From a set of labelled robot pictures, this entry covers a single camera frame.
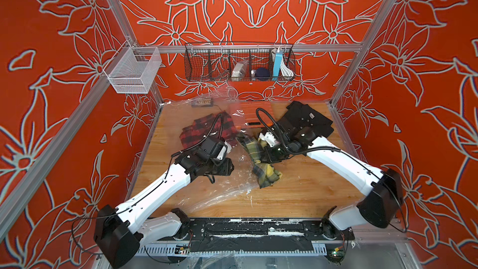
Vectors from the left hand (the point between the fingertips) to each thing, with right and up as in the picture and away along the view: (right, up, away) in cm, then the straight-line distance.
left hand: (230, 166), depth 76 cm
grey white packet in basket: (+4, +44, +15) cm, 47 cm away
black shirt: (+42, +22, +33) cm, 58 cm away
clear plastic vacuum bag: (+5, -10, +11) cm, 16 cm away
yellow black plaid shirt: (+15, -2, -4) cm, 15 cm away
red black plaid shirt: (-8, +16, +30) cm, 35 cm away
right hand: (+11, +2, -1) cm, 11 cm away
